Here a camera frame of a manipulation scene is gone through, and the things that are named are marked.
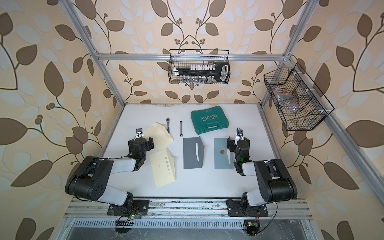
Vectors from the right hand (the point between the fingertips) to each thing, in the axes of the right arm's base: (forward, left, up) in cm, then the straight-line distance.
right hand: (237, 137), depth 93 cm
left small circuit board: (-43, +61, -5) cm, 75 cm away
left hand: (+2, +62, +1) cm, 62 cm away
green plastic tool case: (+17, +17, -1) cm, 24 cm away
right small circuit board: (-45, 0, -10) cm, 46 cm away
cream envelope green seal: (-14, +47, -7) cm, 49 cm away
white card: (-10, +5, -7) cm, 14 cm away
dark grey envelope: (-10, +30, -7) cm, 33 cm away
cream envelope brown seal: (+7, +50, -7) cm, 51 cm away
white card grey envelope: (-6, +26, -6) cm, 27 cm away
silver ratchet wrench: (+7, +37, -6) cm, 38 cm away
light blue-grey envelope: (-9, +11, -8) cm, 16 cm away
